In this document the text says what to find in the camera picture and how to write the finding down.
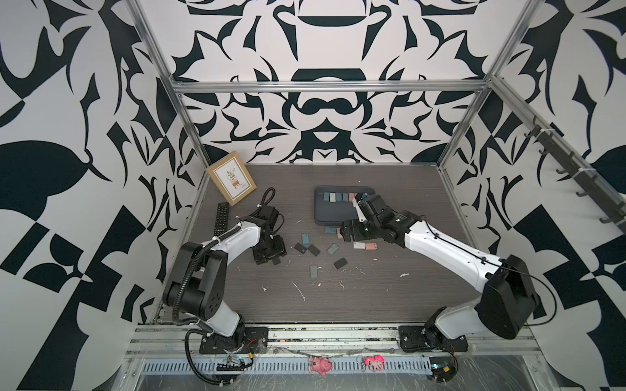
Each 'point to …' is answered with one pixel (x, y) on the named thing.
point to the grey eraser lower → (313, 271)
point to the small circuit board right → (443, 367)
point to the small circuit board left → (233, 364)
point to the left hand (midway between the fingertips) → (274, 251)
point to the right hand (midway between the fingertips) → (350, 225)
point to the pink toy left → (322, 365)
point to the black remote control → (221, 218)
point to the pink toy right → (374, 362)
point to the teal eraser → (330, 230)
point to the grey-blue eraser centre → (332, 248)
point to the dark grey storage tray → (337, 213)
